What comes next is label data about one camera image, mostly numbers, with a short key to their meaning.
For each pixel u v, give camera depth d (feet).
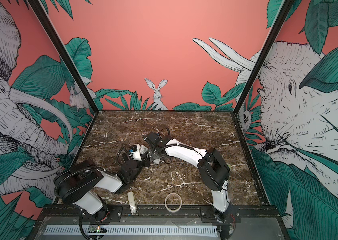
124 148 3.25
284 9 2.29
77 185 1.49
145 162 2.54
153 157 2.57
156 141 2.22
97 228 2.30
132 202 2.45
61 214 2.45
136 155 2.50
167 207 2.45
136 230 2.30
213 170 1.58
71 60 3.01
